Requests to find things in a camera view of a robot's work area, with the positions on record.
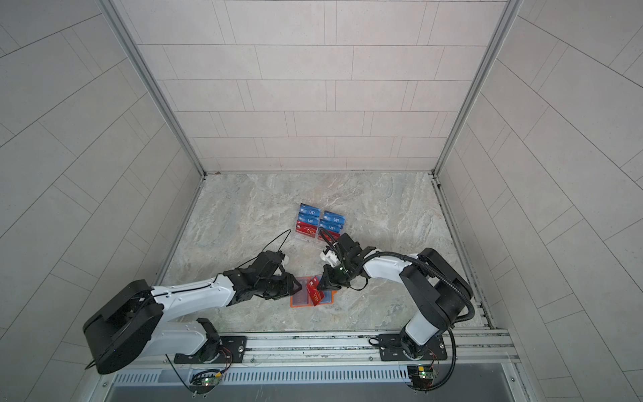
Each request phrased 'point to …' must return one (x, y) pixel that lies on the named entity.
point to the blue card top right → (334, 217)
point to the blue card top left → (310, 210)
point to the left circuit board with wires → (203, 382)
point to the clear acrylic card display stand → (310, 219)
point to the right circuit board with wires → (421, 376)
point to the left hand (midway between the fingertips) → (306, 289)
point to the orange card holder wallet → (328, 298)
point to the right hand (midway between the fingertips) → (318, 291)
